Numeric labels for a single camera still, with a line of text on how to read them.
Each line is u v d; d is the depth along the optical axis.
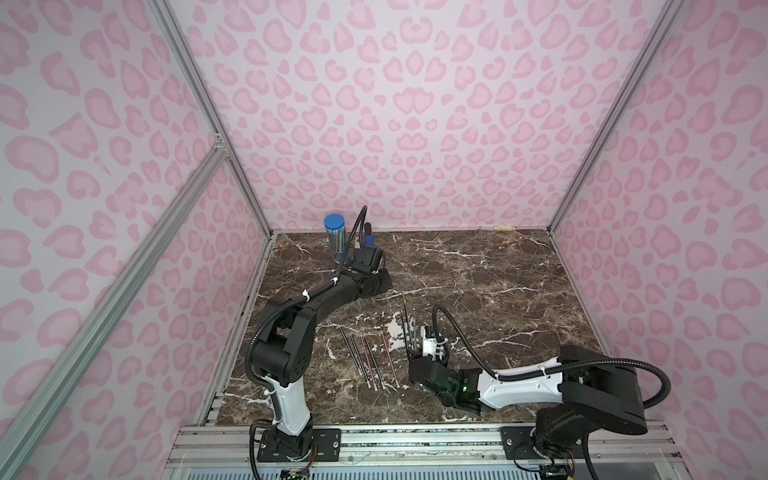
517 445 0.73
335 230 0.97
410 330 0.93
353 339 0.91
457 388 0.62
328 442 0.74
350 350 0.88
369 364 0.86
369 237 1.14
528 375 0.50
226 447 0.75
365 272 0.74
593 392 0.43
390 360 0.87
